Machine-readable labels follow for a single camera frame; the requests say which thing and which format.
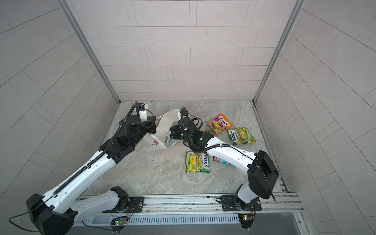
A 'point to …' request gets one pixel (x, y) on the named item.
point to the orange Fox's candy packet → (218, 124)
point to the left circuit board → (119, 221)
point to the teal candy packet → (168, 138)
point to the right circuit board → (246, 220)
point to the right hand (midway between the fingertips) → (168, 130)
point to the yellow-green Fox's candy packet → (240, 135)
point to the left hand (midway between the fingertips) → (158, 115)
